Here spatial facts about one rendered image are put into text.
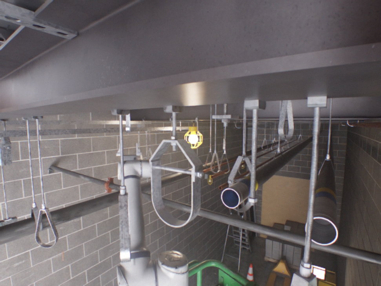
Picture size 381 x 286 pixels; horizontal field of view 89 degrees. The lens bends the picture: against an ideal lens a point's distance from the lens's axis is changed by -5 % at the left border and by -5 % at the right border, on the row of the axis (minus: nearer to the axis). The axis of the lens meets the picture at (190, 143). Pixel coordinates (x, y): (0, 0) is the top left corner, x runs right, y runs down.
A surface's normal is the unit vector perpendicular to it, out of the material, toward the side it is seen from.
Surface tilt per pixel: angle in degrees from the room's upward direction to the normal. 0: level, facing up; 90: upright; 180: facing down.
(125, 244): 74
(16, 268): 90
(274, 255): 90
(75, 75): 90
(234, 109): 90
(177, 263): 10
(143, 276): 47
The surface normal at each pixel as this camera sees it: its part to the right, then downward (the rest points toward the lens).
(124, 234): 0.25, -0.18
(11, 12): 0.82, 0.05
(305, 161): -0.58, 0.07
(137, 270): 0.24, -0.60
